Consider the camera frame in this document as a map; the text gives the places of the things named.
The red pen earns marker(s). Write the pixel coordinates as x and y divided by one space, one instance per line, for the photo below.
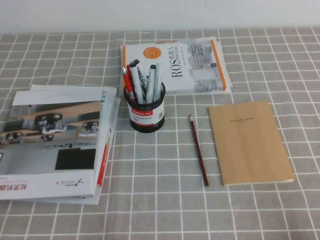
128 84

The grey checked tablecloth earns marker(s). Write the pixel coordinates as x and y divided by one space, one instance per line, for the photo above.
153 187

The white marker black cap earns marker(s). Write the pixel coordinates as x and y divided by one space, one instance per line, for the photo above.
139 81

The white pen grey cap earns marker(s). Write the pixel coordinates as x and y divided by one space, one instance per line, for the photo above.
157 81

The brown kraft notebook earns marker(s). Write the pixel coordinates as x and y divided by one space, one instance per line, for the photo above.
248 145

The red pencil with eraser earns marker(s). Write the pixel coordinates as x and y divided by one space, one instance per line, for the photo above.
198 151

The black mesh pen holder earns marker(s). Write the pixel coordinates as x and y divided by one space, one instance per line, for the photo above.
146 118

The white ROS book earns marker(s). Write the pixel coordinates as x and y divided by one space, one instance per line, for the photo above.
195 65

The white Agilex brochure book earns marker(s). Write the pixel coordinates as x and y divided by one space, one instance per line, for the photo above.
41 156

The white marker in holder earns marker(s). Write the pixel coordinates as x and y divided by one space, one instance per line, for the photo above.
150 84

